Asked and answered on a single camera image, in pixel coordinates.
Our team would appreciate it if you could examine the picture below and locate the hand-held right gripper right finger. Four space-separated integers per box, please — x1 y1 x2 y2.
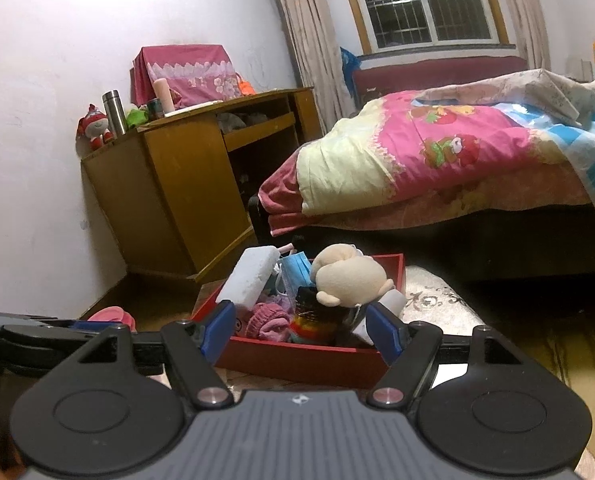
365 301 534 409

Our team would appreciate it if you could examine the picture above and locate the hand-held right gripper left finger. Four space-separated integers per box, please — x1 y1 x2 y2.
63 300 238 410

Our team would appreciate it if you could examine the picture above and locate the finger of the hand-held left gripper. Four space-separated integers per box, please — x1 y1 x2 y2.
4 320 131 369

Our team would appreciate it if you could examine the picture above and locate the pink knitted hat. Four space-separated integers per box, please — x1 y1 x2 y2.
237 301 293 343

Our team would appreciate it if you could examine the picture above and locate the beige plush toy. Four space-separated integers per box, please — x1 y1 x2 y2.
310 243 395 308

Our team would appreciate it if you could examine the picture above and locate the rainbow striped sock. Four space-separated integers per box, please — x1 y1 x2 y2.
290 286 358 346

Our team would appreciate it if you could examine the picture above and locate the red cardboard box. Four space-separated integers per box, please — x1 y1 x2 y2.
191 253 407 390

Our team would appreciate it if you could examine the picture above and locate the blue face mask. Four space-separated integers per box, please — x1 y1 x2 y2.
276 251 314 306

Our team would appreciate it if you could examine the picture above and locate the clear jar with pink lid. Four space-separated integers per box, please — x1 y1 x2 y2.
86 306 138 333

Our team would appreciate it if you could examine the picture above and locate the wooden cabinet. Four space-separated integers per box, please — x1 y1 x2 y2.
81 86 324 283

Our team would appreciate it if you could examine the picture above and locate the pink printed quilt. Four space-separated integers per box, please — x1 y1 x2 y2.
260 90 595 238

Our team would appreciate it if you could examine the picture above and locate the grey cloth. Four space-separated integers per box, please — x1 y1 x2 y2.
216 111 269 134

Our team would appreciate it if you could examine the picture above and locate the red plush doll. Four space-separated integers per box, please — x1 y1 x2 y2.
76 104 114 152

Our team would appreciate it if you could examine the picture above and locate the green plush toy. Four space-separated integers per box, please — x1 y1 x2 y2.
124 105 150 129

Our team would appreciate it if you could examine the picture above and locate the steel thermos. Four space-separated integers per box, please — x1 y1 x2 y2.
102 90 128 136

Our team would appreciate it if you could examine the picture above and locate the maroon headboard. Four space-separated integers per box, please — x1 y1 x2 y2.
352 55 528 108

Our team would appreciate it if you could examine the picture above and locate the blue bag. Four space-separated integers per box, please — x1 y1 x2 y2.
341 47 362 106

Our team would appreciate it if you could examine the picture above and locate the pink floral dust cover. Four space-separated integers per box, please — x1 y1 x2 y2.
131 45 243 109

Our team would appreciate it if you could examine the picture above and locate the pale floral blanket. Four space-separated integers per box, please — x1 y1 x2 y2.
412 67 595 128

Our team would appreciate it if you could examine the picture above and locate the beige curtain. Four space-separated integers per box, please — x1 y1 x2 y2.
492 0 553 71
267 0 358 136

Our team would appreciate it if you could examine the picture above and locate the barred window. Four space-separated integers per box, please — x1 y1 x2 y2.
335 0 511 53

